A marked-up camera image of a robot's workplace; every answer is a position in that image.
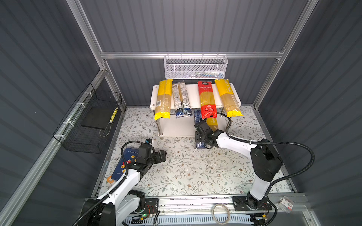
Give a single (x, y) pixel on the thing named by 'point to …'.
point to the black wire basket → (83, 131)
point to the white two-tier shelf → (181, 126)
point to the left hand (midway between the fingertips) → (160, 154)
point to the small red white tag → (286, 204)
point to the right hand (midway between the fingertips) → (199, 134)
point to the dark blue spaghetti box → (129, 155)
